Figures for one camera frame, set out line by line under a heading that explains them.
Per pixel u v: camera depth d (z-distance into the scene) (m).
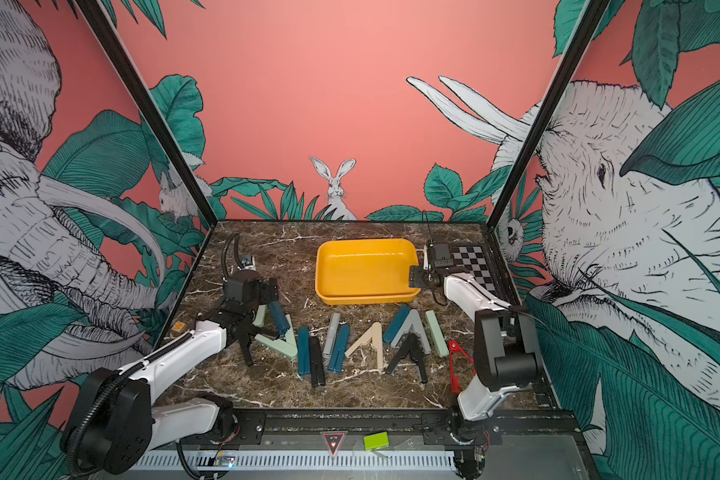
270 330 0.92
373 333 0.88
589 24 0.71
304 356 0.84
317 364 0.82
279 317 0.90
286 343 0.87
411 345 0.89
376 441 0.71
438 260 0.74
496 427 0.74
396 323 0.93
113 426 0.40
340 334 0.89
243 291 0.65
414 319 0.93
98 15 0.70
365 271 1.10
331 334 0.88
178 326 0.90
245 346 0.86
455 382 0.83
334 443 0.71
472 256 1.07
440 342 0.87
